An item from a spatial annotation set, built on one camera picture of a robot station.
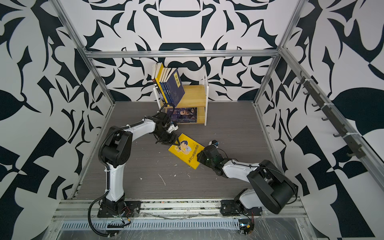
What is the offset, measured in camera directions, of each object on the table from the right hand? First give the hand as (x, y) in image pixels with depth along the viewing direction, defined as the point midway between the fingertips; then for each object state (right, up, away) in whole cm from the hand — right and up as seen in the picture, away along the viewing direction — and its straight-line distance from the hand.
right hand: (198, 155), depth 90 cm
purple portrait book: (-10, +24, +13) cm, 29 cm away
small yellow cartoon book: (-7, +3, +4) cm, 9 cm away
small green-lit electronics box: (+21, -29, -18) cm, 40 cm away
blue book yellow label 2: (-15, +40, -5) cm, 43 cm away
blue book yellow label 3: (-10, +39, +4) cm, 40 cm away
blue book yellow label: (-18, +39, -11) cm, 44 cm away
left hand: (-13, +7, +5) cm, 15 cm away
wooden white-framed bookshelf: (-2, +36, +7) cm, 36 cm away
